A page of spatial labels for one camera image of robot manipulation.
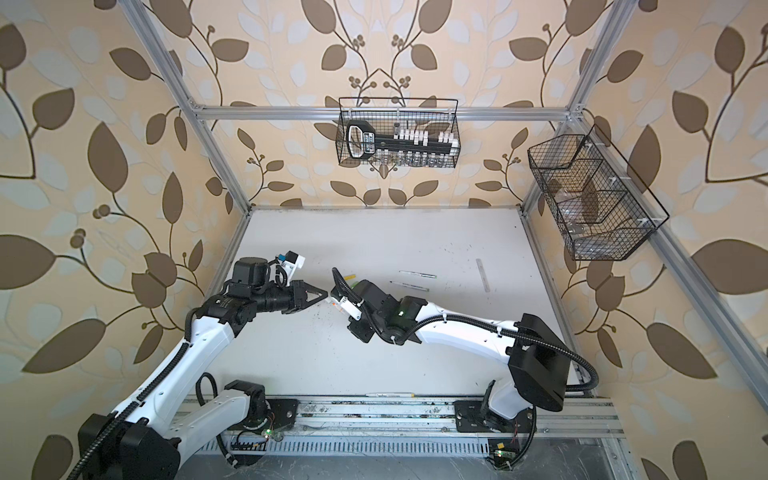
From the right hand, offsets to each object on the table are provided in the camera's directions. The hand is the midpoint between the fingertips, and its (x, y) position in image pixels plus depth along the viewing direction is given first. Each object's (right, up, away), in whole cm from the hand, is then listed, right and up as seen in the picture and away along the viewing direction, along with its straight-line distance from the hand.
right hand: (353, 318), depth 78 cm
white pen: (+15, +5, +21) cm, 26 cm away
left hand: (-6, +7, -4) cm, 10 cm away
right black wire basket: (+63, +29, -4) cm, 70 cm away
